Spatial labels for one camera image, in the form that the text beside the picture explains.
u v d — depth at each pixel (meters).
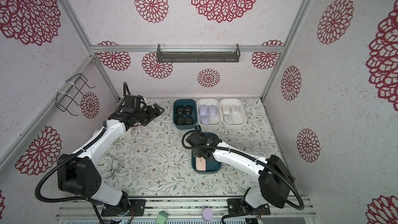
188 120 1.05
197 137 0.62
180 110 1.10
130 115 0.62
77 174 0.43
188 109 1.11
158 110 0.76
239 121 1.07
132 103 0.65
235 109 1.11
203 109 1.10
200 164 0.85
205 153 0.56
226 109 1.10
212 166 0.86
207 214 0.65
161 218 0.70
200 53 0.94
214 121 1.08
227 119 1.06
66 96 0.74
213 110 1.09
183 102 1.10
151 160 0.90
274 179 0.41
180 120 1.04
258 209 0.59
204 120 1.05
